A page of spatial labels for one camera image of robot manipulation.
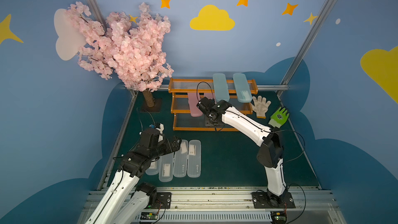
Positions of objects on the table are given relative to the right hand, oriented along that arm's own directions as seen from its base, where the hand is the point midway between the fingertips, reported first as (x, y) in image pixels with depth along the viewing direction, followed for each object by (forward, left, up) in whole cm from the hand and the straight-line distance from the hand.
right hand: (213, 120), depth 88 cm
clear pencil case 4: (-18, +10, -14) cm, 25 cm away
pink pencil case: (+5, +3, +16) cm, 16 cm away
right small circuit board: (-42, -33, -18) cm, 56 cm away
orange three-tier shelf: (+17, +18, +3) cm, 25 cm away
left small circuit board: (-46, +29, -15) cm, 56 cm away
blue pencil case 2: (+9, -15, +16) cm, 23 cm away
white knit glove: (+26, -36, -16) cm, 47 cm away
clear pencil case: (-25, +32, -13) cm, 43 cm away
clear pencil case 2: (-24, +25, -13) cm, 37 cm away
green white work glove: (+15, -47, -15) cm, 51 cm away
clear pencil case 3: (-19, +18, -14) cm, 30 cm away
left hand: (-16, +19, +5) cm, 26 cm away
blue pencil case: (+12, -3, +14) cm, 19 cm away
